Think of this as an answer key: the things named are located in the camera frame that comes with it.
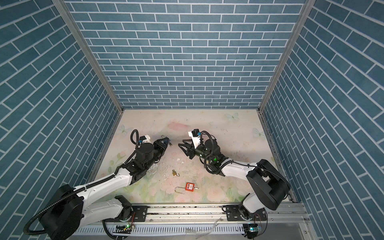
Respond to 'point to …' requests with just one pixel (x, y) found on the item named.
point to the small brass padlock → (174, 173)
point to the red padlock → (189, 186)
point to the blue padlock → (167, 141)
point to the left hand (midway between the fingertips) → (170, 139)
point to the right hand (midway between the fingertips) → (179, 142)
